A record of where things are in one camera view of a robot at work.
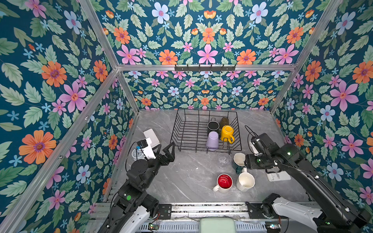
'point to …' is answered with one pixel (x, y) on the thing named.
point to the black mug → (213, 125)
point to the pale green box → (217, 224)
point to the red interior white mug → (225, 182)
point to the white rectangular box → (149, 133)
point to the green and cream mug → (238, 162)
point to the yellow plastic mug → (227, 133)
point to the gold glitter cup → (224, 121)
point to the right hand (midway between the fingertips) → (248, 161)
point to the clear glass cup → (224, 159)
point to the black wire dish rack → (204, 131)
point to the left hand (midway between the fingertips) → (170, 142)
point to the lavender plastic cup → (212, 141)
